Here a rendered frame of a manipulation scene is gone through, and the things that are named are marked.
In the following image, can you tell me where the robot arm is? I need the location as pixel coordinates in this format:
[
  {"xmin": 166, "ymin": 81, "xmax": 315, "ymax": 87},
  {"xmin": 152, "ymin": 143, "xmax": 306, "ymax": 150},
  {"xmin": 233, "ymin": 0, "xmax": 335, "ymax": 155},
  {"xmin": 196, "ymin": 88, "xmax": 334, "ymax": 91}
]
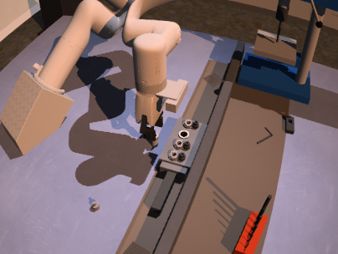
[{"xmin": 33, "ymin": 0, "xmax": 188, "ymax": 113}]

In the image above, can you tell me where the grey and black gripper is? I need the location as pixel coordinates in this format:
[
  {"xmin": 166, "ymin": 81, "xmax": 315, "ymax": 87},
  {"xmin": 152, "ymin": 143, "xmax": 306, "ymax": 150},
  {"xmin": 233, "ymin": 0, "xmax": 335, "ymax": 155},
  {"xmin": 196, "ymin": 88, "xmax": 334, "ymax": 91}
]
[{"xmin": 135, "ymin": 89, "xmax": 166, "ymax": 141}]

